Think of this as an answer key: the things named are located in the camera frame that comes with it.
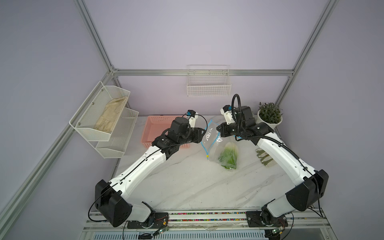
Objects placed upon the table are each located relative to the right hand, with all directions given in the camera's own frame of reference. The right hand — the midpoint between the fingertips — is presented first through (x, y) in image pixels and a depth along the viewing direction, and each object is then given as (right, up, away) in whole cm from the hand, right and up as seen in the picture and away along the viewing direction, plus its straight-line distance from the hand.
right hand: (218, 130), depth 78 cm
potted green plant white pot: (+37, +11, +20) cm, 44 cm away
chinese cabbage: (+7, -16, +7) cm, 19 cm away
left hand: (-10, -1, -3) cm, 10 cm away
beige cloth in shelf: (-59, +9, +2) cm, 60 cm away
